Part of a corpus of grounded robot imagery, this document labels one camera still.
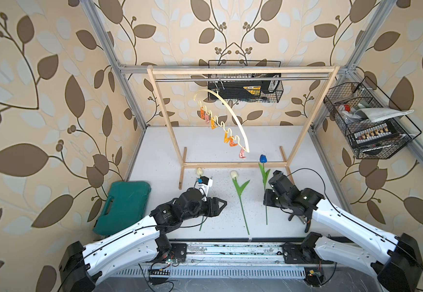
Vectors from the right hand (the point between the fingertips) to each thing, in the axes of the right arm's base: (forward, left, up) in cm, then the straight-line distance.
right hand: (263, 197), depth 80 cm
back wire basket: (+46, -10, +21) cm, 51 cm away
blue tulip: (+11, -2, +2) cm, 11 cm away
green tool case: (0, +63, -4) cm, 63 cm away
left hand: (-5, +18, +7) cm, 20 cm away
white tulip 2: (+9, +9, -9) cm, 16 cm away
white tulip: (+18, +30, -6) cm, 36 cm away
